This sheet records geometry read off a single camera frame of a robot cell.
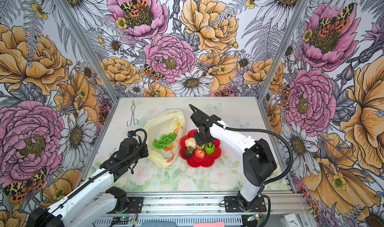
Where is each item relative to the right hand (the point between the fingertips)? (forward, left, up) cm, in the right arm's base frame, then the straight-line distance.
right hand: (203, 144), depth 84 cm
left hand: (-1, +32, -2) cm, 32 cm away
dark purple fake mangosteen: (-3, +9, -4) cm, 10 cm away
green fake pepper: (0, -4, -5) cm, 6 cm away
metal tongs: (+25, +47, -10) cm, 54 cm away
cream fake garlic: (+4, +7, -4) cm, 9 cm away
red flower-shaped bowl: (-5, -3, -10) cm, 11 cm away
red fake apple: (-4, +3, -4) cm, 6 cm away
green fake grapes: (+6, +24, -5) cm, 25 cm away
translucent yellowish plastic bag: (+16, +25, -9) cm, 31 cm away
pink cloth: (-35, -5, -10) cm, 37 cm away
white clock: (-34, -38, -9) cm, 52 cm away
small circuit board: (-32, +40, -10) cm, 52 cm away
